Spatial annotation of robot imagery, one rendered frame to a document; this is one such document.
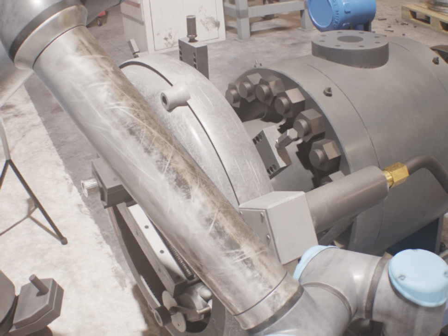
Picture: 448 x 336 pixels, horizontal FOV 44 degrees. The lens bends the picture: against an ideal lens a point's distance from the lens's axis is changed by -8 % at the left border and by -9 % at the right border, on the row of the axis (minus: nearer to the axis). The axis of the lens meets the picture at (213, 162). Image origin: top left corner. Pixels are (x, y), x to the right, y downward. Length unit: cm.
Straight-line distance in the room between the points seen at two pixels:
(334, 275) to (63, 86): 42
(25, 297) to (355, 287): 42
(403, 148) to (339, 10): 51
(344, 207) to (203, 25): 432
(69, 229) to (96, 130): 198
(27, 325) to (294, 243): 52
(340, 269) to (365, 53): 79
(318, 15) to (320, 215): 90
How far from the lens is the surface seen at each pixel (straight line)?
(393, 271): 78
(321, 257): 82
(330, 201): 105
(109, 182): 139
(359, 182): 110
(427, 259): 81
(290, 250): 99
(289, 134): 103
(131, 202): 144
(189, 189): 68
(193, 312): 131
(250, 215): 101
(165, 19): 515
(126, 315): 210
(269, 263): 70
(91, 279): 231
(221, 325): 123
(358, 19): 182
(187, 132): 110
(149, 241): 138
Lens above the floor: 131
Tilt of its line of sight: 26 degrees down
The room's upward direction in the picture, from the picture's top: 6 degrees counter-clockwise
